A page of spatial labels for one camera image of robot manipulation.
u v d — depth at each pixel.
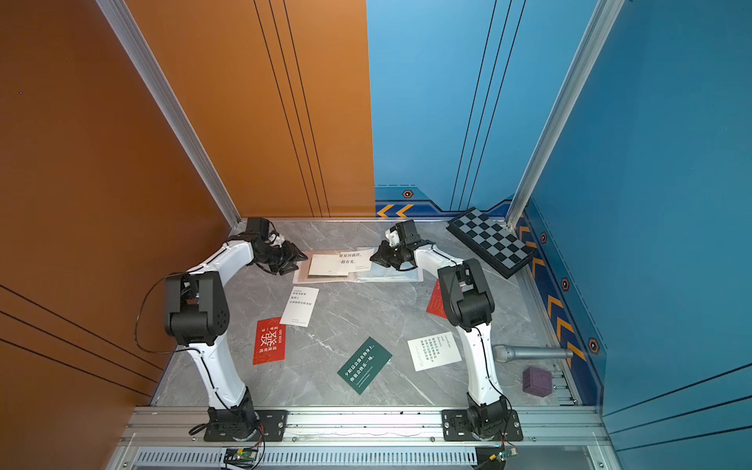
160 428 0.77
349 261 1.04
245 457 0.71
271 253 0.85
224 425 0.68
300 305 0.97
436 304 0.96
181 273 0.56
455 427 0.73
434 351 0.86
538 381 0.76
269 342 0.87
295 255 0.89
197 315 0.53
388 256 0.92
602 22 0.71
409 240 0.85
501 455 0.69
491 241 1.09
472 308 0.59
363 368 0.83
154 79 0.80
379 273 1.04
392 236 0.99
